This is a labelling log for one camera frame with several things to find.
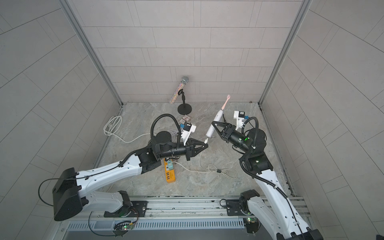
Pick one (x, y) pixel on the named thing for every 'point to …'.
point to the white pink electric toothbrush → (209, 132)
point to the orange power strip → (170, 174)
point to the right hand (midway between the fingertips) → (211, 127)
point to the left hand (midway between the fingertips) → (208, 148)
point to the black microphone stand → (184, 109)
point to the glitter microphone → (184, 80)
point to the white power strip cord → (112, 125)
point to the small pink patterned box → (185, 118)
